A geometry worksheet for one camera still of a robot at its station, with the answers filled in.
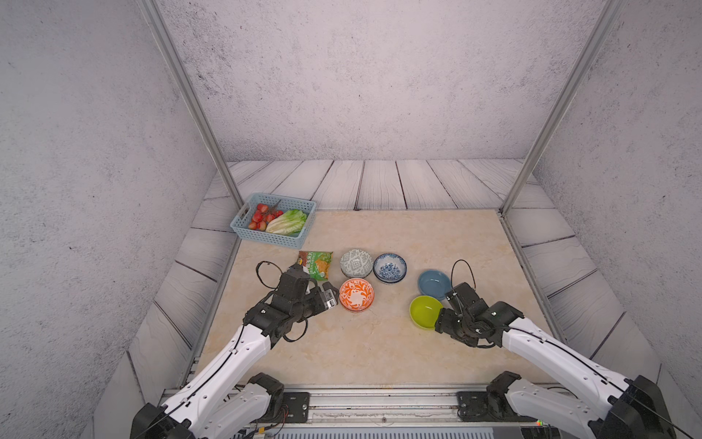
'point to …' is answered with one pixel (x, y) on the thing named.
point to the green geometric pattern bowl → (356, 263)
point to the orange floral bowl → (356, 294)
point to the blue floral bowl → (389, 268)
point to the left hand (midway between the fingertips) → (333, 297)
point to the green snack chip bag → (316, 263)
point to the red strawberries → (262, 216)
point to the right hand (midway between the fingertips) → (444, 327)
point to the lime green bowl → (424, 311)
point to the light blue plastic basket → (239, 224)
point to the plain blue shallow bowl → (434, 283)
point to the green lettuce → (290, 224)
